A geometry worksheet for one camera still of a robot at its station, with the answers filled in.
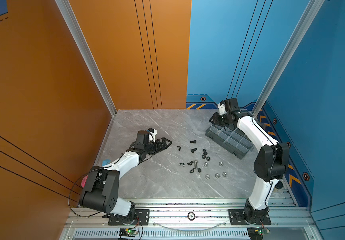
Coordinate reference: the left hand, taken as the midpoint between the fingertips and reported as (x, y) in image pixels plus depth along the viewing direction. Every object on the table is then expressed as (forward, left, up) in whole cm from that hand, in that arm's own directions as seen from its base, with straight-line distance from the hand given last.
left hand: (167, 143), depth 88 cm
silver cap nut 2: (-7, -33, -10) cm, 35 cm away
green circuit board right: (-42, -44, -11) cm, 62 cm away
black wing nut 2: (-8, -14, -11) cm, 19 cm away
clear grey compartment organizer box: (+6, -43, -6) cm, 44 cm away
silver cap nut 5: (-14, -34, -10) cm, 38 cm away
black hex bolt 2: (+1, -16, -10) cm, 19 cm away
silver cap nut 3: (-15, -24, -11) cm, 30 cm away
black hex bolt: (+9, -17, -11) cm, 22 cm away
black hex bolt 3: (0, -24, -10) cm, 26 cm away
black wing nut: (-8, -9, -11) cm, 16 cm away
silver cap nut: (-8, -24, -11) cm, 27 cm away
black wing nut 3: (-12, -15, -11) cm, 22 cm away
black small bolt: (-12, -19, -11) cm, 25 cm away
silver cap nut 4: (-15, -29, -11) cm, 35 cm away
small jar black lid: (-23, -57, -1) cm, 61 cm away
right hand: (+13, -26, +6) cm, 30 cm away
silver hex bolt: (-8, -17, -10) cm, 21 cm away
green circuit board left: (-42, +18, -13) cm, 48 cm away
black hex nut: (-4, -25, -11) cm, 28 cm away
